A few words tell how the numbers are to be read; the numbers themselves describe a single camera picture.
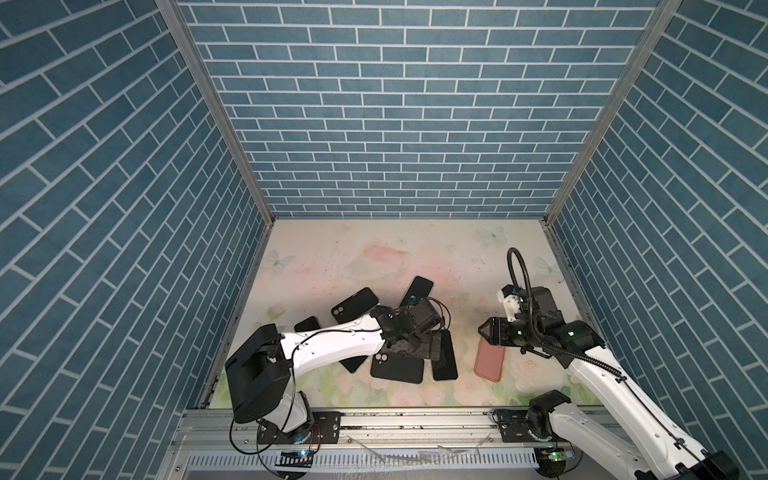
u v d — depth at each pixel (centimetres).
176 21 71
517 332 65
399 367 84
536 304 59
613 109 88
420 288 99
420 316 61
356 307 96
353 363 84
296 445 70
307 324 91
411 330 60
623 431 46
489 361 85
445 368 82
